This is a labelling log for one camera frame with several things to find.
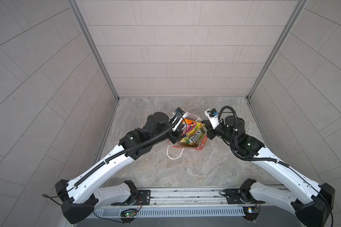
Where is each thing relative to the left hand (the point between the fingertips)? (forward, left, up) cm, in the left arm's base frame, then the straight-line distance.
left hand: (186, 124), depth 63 cm
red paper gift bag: (+11, -3, -9) cm, 15 cm away
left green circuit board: (-31, +26, -27) cm, 49 cm away
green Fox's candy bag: (+5, -6, -21) cm, 22 cm away
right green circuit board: (-29, -33, -32) cm, 54 cm away
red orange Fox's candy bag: (0, -1, -1) cm, 2 cm away
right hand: (+5, -8, -6) cm, 11 cm away
